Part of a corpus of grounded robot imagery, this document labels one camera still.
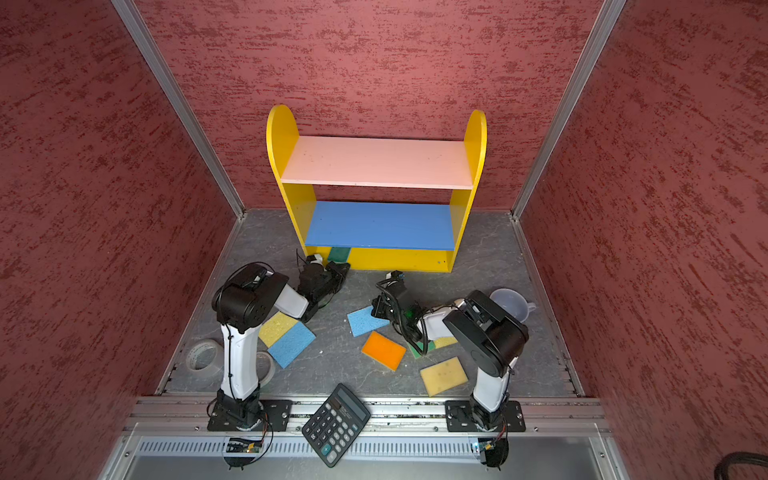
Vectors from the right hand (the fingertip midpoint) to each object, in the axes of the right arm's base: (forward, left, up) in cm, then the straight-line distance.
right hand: (370, 307), depth 93 cm
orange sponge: (-13, -4, -2) cm, 14 cm away
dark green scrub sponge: (+20, +11, +2) cm, 23 cm away
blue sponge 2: (-5, +2, 0) cm, 5 cm away
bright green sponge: (-21, -15, +23) cm, 34 cm away
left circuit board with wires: (-36, +32, -5) cm, 48 cm away
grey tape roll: (-13, +48, -1) cm, 50 cm away
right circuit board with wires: (-38, -31, -3) cm, 49 cm away
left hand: (+15, +6, +1) cm, 16 cm away
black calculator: (-32, +8, +1) cm, 33 cm away
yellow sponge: (-21, -20, 0) cm, 30 cm away
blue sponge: (-11, +23, 0) cm, 25 cm away
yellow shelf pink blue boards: (+17, -4, +15) cm, 23 cm away
